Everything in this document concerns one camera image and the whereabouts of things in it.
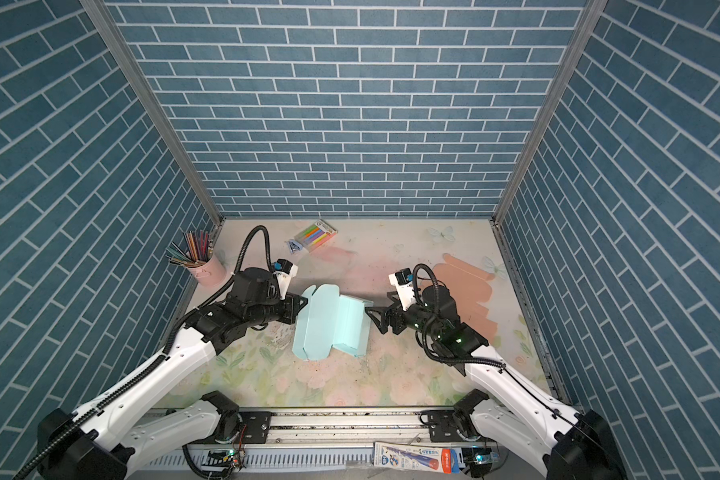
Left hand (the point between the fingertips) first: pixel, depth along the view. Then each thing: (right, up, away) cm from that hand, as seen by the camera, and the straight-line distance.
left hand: (309, 301), depth 77 cm
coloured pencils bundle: (-40, +14, +19) cm, 47 cm away
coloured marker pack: (-6, +18, +38) cm, 43 cm away
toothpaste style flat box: (+27, -35, -8) cm, 45 cm away
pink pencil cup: (-36, +5, +19) cm, 42 cm away
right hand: (+17, +1, -2) cm, 17 cm away
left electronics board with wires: (-19, -38, -5) cm, 43 cm away
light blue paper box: (+5, -5, +3) cm, 8 cm away
